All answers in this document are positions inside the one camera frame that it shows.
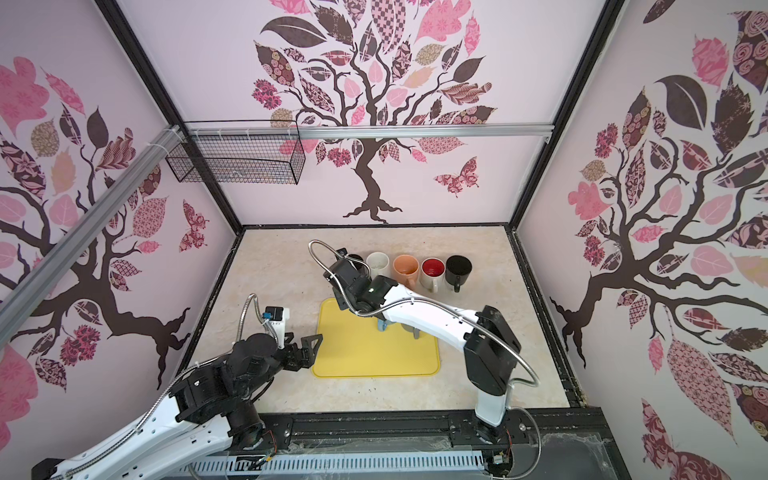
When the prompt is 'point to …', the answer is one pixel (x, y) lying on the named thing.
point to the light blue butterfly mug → (382, 325)
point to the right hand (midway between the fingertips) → (349, 281)
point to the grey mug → (411, 329)
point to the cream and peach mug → (406, 270)
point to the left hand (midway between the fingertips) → (309, 342)
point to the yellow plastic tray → (353, 346)
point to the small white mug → (433, 273)
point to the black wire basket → (244, 152)
